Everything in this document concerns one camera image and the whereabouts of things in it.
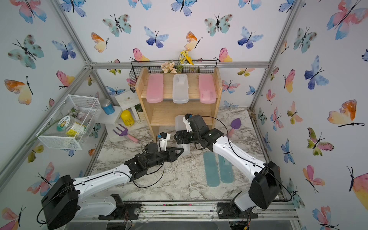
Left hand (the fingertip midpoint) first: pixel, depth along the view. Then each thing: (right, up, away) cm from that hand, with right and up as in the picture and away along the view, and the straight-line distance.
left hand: (184, 150), depth 74 cm
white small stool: (-39, +29, +21) cm, 53 cm away
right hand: (-2, +8, +3) cm, 9 cm away
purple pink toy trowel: (+38, +13, +36) cm, 54 cm away
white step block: (-49, +15, +19) cm, 55 cm away
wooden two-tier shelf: (-13, +19, +15) cm, 28 cm away
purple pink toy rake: (-44, +7, +30) cm, 54 cm away
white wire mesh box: (-57, +21, +7) cm, 61 cm away
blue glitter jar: (-49, +24, +17) cm, 58 cm away
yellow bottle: (-40, +17, +25) cm, 50 cm away
